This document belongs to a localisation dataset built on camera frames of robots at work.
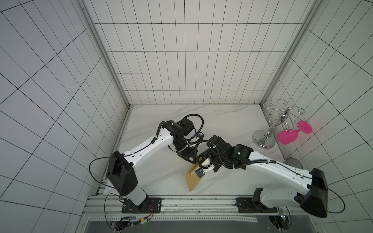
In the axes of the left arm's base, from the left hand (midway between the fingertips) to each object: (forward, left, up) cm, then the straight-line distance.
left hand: (190, 164), depth 69 cm
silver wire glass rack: (+24, -52, -16) cm, 59 cm away
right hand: (+7, -5, -2) cm, 9 cm away
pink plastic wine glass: (+17, -56, -1) cm, 58 cm away
